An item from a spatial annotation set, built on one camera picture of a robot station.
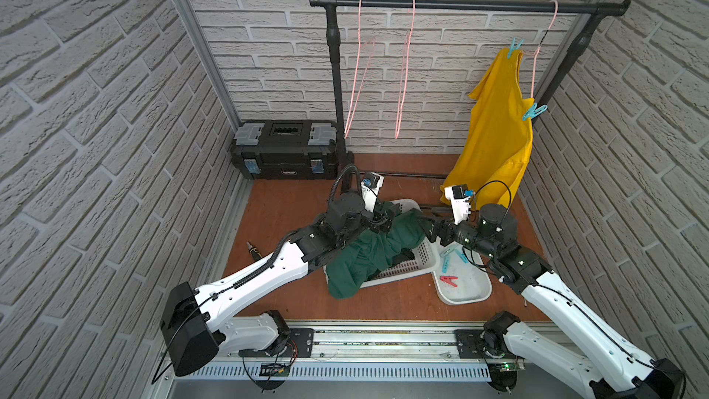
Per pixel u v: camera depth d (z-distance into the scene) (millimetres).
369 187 588
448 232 615
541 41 854
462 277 854
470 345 736
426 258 850
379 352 727
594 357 426
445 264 871
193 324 384
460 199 610
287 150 979
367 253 754
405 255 854
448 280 850
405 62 942
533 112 568
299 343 740
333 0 558
